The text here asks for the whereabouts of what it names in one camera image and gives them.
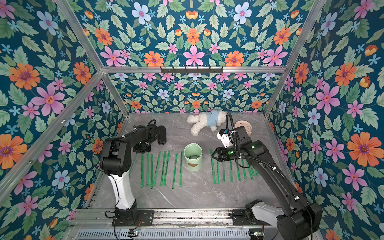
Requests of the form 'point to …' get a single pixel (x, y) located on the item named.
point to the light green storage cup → (193, 153)
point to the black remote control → (161, 135)
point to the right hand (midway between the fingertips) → (218, 152)
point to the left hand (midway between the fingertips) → (140, 151)
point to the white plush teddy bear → (212, 118)
